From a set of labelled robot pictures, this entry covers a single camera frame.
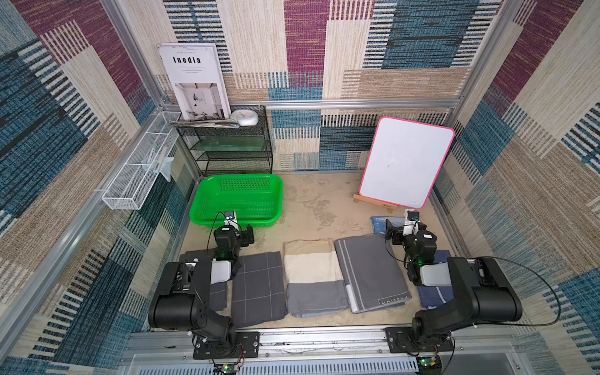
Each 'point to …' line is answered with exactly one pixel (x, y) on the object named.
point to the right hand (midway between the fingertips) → (401, 217)
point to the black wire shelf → (231, 151)
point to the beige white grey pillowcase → (313, 278)
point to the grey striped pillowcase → (373, 276)
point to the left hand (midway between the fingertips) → (236, 225)
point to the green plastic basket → (255, 198)
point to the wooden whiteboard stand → (358, 198)
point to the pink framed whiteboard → (403, 161)
